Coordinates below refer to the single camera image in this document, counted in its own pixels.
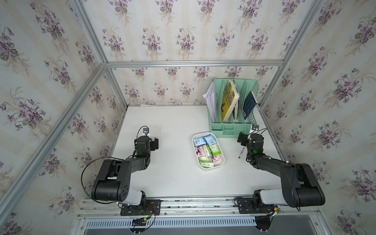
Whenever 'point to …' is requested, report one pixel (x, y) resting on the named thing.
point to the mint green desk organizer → (236, 122)
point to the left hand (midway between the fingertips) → (148, 139)
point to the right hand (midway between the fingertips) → (250, 133)
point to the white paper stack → (210, 97)
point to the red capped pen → (241, 152)
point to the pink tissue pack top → (199, 151)
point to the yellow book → (230, 97)
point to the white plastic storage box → (219, 163)
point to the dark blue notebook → (249, 104)
